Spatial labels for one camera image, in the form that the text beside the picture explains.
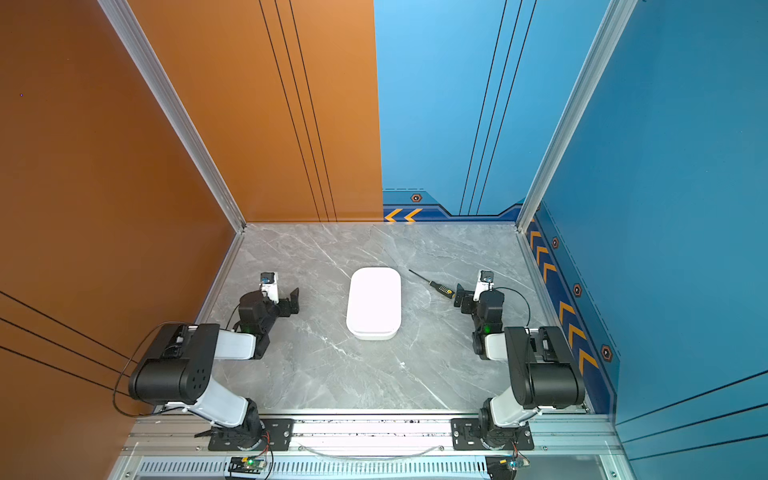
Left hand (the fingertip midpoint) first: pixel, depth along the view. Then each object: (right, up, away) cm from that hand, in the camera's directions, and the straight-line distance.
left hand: (283, 286), depth 95 cm
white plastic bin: (+29, -5, -5) cm, 30 cm away
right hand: (+61, 0, -1) cm, 61 cm away
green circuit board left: (+2, -39, -24) cm, 46 cm away
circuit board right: (+65, -38, -25) cm, 79 cm away
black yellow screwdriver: (+51, -1, +5) cm, 51 cm away
